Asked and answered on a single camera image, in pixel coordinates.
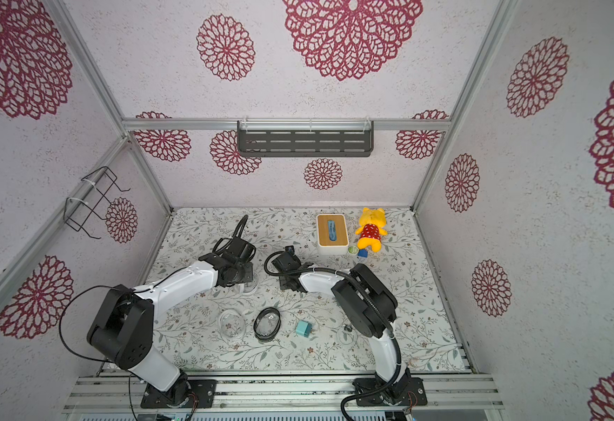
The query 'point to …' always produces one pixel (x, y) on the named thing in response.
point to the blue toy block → (362, 253)
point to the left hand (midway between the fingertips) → (244, 274)
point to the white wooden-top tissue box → (332, 233)
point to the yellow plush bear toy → (372, 224)
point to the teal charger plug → (303, 328)
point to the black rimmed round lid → (267, 323)
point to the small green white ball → (353, 250)
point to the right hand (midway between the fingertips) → (288, 274)
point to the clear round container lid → (231, 325)
